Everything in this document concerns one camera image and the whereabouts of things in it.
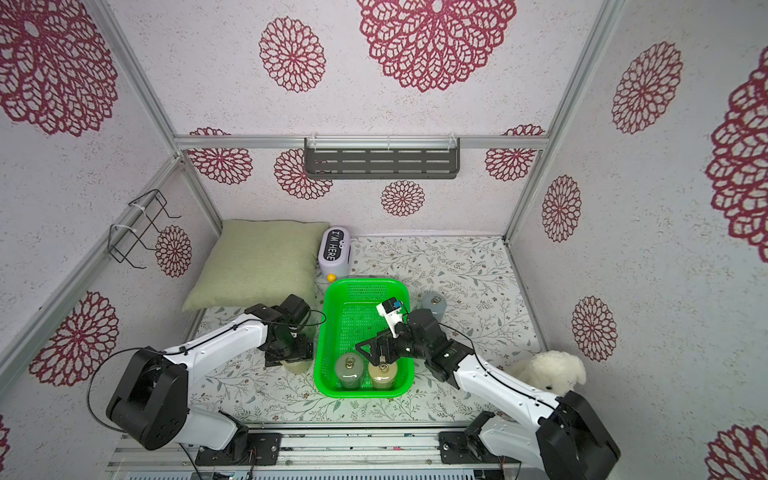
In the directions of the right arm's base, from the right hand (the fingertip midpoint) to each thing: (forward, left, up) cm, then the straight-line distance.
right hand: (365, 339), depth 77 cm
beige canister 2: (-7, -4, -7) cm, 11 cm away
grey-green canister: (-6, +4, -6) cm, 9 cm away
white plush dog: (-9, -43, +4) cm, 44 cm away
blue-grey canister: (+16, -20, -7) cm, 27 cm away
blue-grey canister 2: (-4, -13, +16) cm, 21 cm away
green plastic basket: (+15, +8, -15) cm, 23 cm away
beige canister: (-4, +20, -12) cm, 24 cm away
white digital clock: (+35, +13, -5) cm, 37 cm away
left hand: (-1, +20, -11) cm, 23 cm away
